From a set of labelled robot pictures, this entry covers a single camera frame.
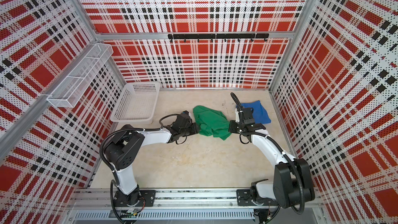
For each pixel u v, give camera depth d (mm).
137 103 1097
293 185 408
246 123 665
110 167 519
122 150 493
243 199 719
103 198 754
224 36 886
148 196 738
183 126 765
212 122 950
